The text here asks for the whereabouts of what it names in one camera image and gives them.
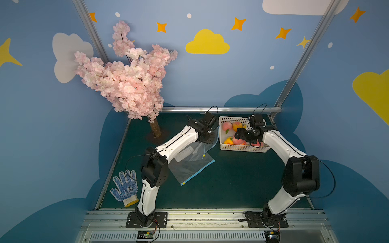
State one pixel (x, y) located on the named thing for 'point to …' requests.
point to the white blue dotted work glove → (128, 188)
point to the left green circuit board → (145, 235)
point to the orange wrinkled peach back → (236, 125)
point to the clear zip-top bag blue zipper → (190, 162)
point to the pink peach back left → (226, 125)
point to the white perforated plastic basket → (231, 133)
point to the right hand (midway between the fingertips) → (242, 135)
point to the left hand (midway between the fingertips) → (209, 136)
